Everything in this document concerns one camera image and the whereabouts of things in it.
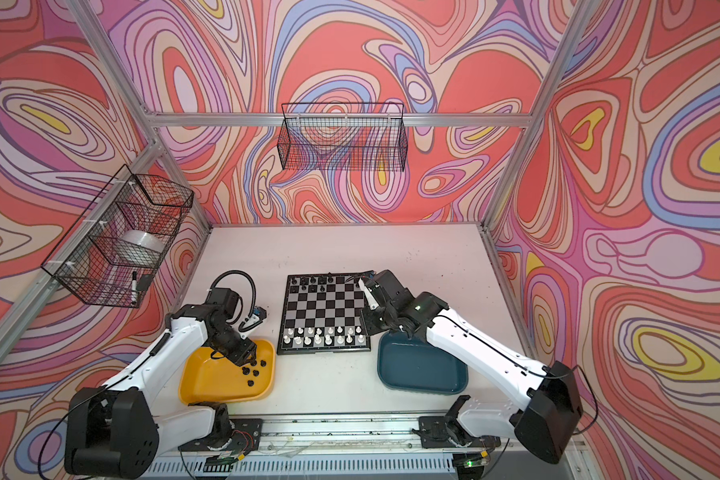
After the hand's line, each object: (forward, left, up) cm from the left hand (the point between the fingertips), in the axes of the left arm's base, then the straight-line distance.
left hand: (248, 349), depth 83 cm
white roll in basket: (+17, +22, +27) cm, 39 cm away
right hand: (+2, -34, +10) cm, 36 cm away
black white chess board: (+12, -20, -3) cm, 23 cm away
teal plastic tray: (-3, -47, -6) cm, 48 cm away
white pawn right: (+7, -31, -1) cm, 32 cm away
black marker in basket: (+6, +23, +20) cm, 31 cm away
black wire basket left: (+14, +28, +27) cm, 41 cm away
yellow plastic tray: (-7, +11, -5) cm, 14 cm away
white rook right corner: (+4, -32, -2) cm, 32 cm away
